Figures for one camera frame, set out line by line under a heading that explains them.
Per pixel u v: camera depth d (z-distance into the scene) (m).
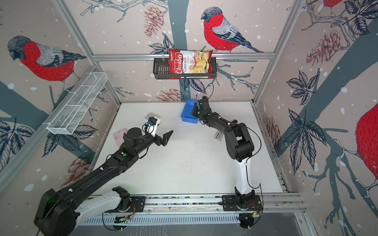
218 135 0.98
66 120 0.71
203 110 0.79
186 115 1.12
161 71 0.95
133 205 0.73
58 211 0.38
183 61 0.88
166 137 0.68
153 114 1.13
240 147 0.54
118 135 1.00
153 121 0.63
